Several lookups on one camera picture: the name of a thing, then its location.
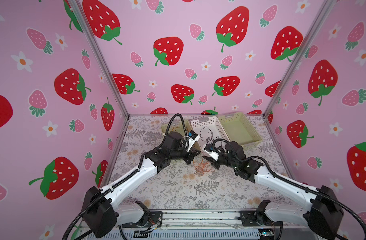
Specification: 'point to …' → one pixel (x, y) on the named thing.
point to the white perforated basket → (208, 130)
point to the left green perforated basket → (178, 127)
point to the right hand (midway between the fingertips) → (204, 152)
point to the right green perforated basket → (239, 129)
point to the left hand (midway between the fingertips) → (200, 151)
